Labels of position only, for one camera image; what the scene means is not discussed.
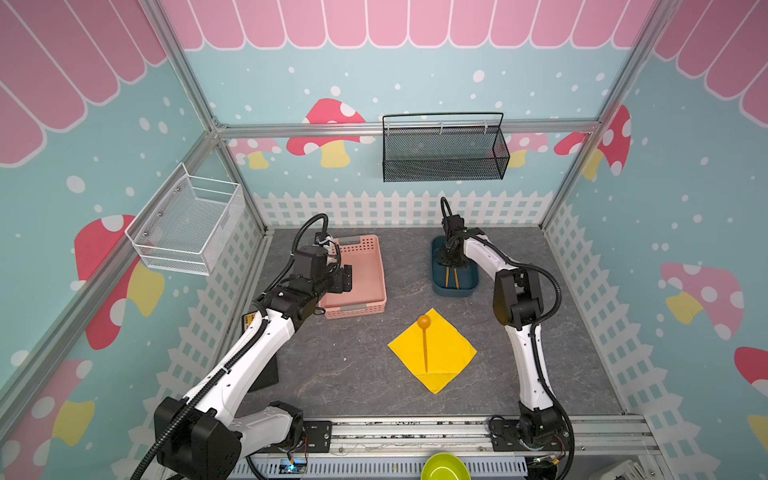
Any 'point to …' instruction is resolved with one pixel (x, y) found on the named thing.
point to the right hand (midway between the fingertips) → (445, 259)
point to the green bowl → (444, 466)
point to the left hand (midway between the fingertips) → (335, 272)
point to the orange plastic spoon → (424, 321)
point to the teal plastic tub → (467, 277)
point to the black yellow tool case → (268, 375)
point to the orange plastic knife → (456, 275)
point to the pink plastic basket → (368, 295)
